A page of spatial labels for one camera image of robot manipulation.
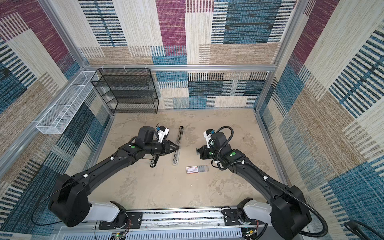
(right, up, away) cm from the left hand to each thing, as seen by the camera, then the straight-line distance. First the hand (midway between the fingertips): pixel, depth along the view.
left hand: (178, 146), depth 78 cm
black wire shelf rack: (-40, +36, +33) cm, 63 cm away
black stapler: (-3, -10, +13) cm, 16 cm away
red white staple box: (+6, -15, +11) cm, 20 cm away
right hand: (+11, -4, +2) cm, 12 cm away
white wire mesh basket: (-55, +13, -8) cm, 57 cm away
